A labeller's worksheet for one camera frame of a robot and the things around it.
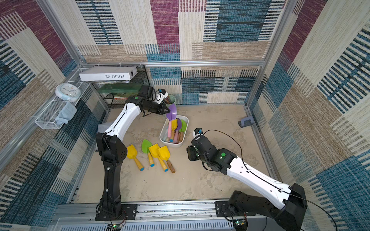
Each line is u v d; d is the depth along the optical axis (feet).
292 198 1.31
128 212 2.39
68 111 2.28
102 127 3.57
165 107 2.76
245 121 3.47
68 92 2.45
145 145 3.24
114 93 3.28
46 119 2.17
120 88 3.27
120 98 3.23
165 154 3.06
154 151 3.09
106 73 2.56
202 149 1.78
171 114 2.98
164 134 3.29
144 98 2.30
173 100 3.52
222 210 2.39
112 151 1.84
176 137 3.15
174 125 3.42
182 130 3.35
